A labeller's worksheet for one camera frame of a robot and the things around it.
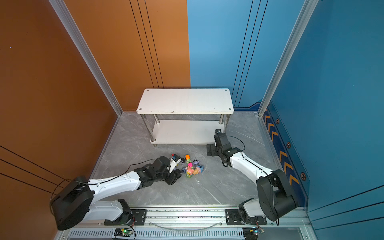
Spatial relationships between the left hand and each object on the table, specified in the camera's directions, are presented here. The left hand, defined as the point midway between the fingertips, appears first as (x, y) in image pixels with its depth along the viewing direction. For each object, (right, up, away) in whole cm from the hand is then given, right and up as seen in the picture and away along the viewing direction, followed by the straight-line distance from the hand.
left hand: (178, 171), depth 85 cm
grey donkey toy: (+7, 0, -2) cm, 7 cm away
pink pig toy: (+11, 0, +1) cm, 11 cm away
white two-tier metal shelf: (+5, +34, +33) cm, 47 cm away
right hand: (+22, +14, +5) cm, 26 cm away
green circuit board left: (-24, -25, -14) cm, 38 cm away
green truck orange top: (+5, +7, +6) cm, 10 cm away
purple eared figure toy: (+10, +4, +4) cm, 12 cm away
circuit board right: (+37, -24, -16) cm, 47 cm away
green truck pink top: (+7, +3, +3) cm, 8 cm away
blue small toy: (+14, +2, +2) cm, 14 cm away
